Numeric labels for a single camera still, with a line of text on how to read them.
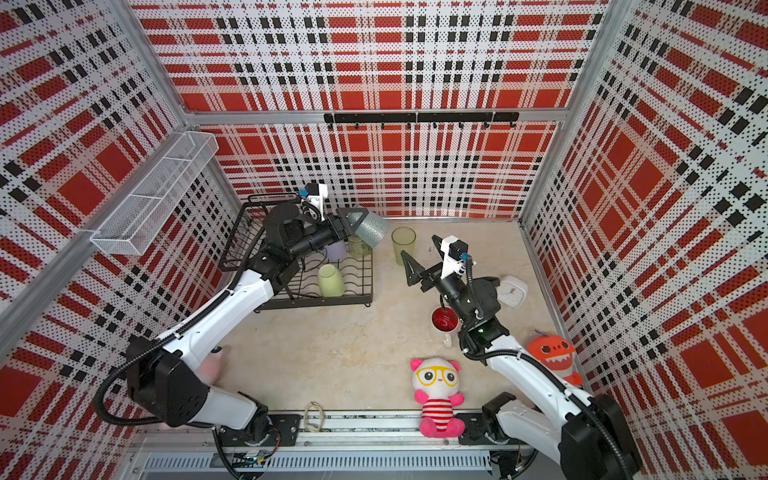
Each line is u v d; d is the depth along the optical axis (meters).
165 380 0.40
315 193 0.66
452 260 0.58
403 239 0.98
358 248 1.15
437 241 0.70
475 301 0.54
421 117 0.88
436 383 0.75
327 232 0.65
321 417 0.77
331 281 0.91
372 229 0.69
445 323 0.91
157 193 0.78
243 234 1.23
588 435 0.39
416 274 0.61
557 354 0.77
